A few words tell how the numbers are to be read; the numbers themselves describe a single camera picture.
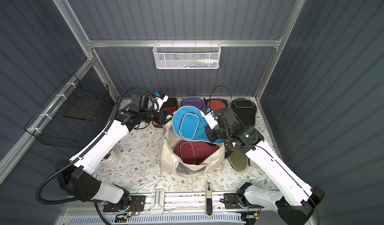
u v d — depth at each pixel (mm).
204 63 920
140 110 589
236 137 456
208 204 693
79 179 393
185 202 754
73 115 747
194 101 1160
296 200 366
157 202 722
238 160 856
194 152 864
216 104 1144
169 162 720
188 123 677
